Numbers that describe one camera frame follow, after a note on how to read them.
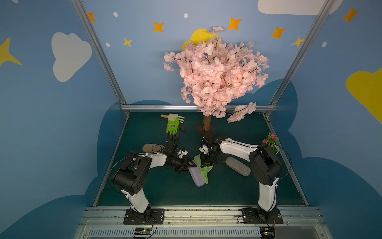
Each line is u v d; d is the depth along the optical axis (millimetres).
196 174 853
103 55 864
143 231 718
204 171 861
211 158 803
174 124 1123
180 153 838
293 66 926
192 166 855
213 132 1074
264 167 512
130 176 470
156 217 751
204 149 839
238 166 881
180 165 808
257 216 675
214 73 582
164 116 1188
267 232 731
